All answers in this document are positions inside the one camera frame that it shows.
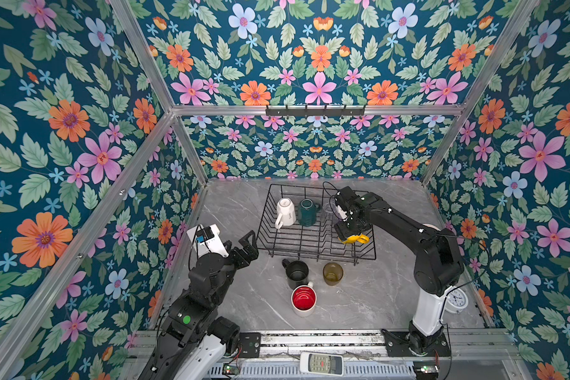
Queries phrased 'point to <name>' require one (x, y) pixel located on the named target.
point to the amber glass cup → (332, 273)
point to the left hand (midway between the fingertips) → (248, 233)
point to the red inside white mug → (303, 298)
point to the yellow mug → (360, 237)
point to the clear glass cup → (330, 211)
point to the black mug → (297, 272)
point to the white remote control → (321, 363)
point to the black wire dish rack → (298, 223)
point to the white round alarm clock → (456, 301)
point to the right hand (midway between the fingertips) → (349, 230)
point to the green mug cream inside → (307, 212)
